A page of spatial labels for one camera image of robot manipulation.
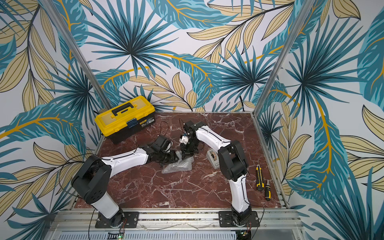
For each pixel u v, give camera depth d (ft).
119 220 2.21
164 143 2.36
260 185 2.75
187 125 2.55
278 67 3.01
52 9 2.25
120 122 3.02
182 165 2.68
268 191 2.67
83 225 2.43
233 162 1.72
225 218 2.40
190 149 2.58
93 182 1.48
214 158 2.97
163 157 2.49
